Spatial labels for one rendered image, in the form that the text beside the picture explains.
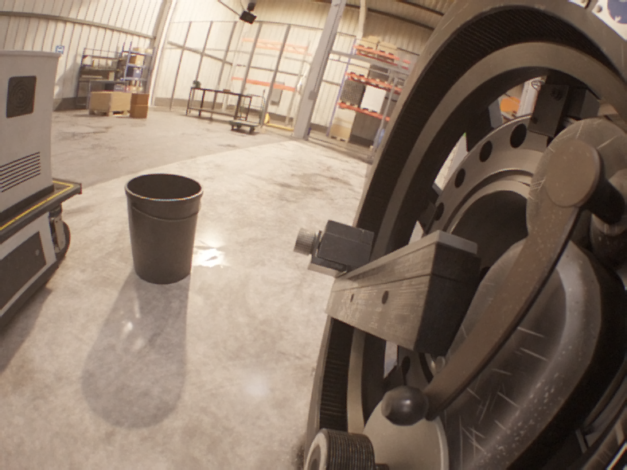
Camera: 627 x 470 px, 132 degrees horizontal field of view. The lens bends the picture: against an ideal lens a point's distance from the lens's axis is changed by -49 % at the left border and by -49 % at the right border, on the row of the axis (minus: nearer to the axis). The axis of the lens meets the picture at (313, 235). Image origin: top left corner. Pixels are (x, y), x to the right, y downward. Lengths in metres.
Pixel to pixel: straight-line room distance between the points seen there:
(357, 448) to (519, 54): 0.34
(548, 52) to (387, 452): 0.31
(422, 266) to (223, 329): 0.86
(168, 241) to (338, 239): 0.73
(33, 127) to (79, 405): 0.86
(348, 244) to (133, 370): 0.71
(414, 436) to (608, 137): 0.18
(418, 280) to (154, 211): 0.88
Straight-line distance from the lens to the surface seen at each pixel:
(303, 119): 7.68
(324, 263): 0.40
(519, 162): 0.36
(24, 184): 1.11
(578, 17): 0.16
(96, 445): 0.80
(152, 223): 0.99
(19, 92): 1.05
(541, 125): 0.34
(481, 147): 0.45
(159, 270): 1.10
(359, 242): 0.42
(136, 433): 0.79
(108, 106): 6.91
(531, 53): 0.30
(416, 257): 0.17
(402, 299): 0.18
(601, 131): 0.18
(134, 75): 9.98
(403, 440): 0.16
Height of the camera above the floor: 0.72
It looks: 24 degrees down
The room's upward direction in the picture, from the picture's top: 17 degrees clockwise
